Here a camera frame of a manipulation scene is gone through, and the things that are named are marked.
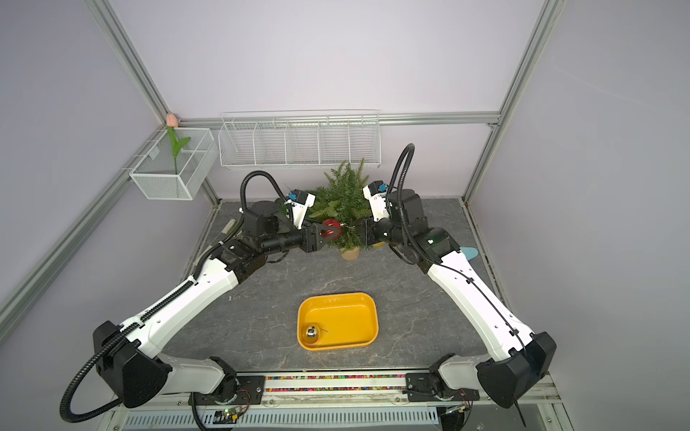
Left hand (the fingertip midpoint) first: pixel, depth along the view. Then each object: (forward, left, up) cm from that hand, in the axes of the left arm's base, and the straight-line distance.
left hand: (332, 230), depth 70 cm
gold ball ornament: (-8, -11, +3) cm, 14 cm away
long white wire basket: (+43, +11, 0) cm, 44 cm away
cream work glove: (+30, +45, -32) cm, 63 cm away
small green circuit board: (-36, +32, -34) cm, 59 cm away
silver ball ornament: (-17, +9, -27) cm, 33 cm away
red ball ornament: (+1, 0, +1) cm, 2 cm away
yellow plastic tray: (-13, +1, -32) cm, 34 cm away
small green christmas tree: (+12, -3, +1) cm, 12 cm away
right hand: (+2, -6, +1) cm, 7 cm away
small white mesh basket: (+21, +50, +4) cm, 54 cm away
